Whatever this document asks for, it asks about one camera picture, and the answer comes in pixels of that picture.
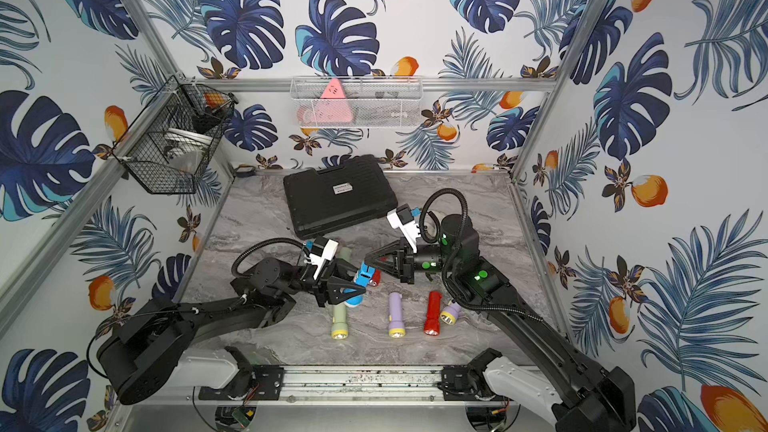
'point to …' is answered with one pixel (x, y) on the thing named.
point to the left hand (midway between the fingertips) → (364, 283)
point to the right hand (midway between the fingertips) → (367, 259)
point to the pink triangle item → (330, 108)
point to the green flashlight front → (339, 327)
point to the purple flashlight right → (450, 313)
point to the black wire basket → (173, 139)
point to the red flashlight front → (432, 325)
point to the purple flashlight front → (396, 325)
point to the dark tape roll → (246, 171)
